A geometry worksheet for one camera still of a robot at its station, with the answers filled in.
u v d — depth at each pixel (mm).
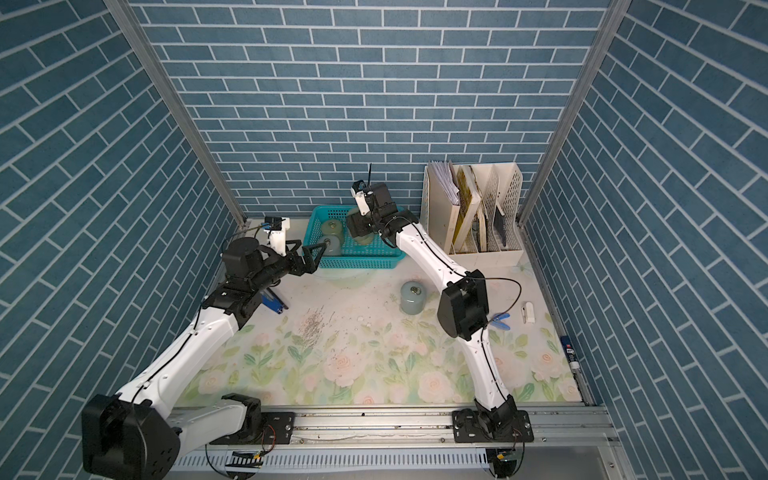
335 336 893
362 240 1132
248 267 580
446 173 940
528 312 908
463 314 569
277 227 656
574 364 875
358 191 794
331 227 1060
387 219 690
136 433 374
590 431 750
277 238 668
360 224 818
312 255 695
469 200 912
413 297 902
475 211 943
